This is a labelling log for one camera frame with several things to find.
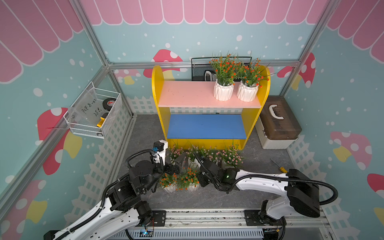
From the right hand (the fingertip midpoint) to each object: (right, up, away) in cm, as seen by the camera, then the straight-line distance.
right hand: (197, 175), depth 81 cm
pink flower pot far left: (-12, +13, +1) cm, 17 cm away
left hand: (-9, +15, -15) cm, 23 cm away
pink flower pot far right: (+17, +10, -1) cm, 20 cm away
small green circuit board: (-25, -25, -9) cm, 36 cm away
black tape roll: (-48, +39, -1) cm, 62 cm away
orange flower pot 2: (-4, 0, -8) cm, 9 cm away
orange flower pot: (-14, -2, -7) cm, 16 cm away
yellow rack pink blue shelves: (-5, +37, +41) cm, 55 cm away
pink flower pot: (+9, +11, 0) cm, 15 cm away
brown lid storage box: (+51, +27, +13) cm, 59 cm away
